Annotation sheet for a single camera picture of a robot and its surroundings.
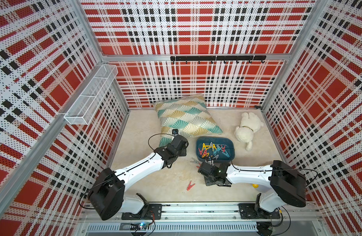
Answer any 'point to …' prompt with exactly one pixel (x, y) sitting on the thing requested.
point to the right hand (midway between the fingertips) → (212, 177)
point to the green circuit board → (138, 226)
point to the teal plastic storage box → (221, 141)
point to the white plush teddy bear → (250, 123)
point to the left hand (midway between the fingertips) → (182, 146)
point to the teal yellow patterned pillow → (190, 114)
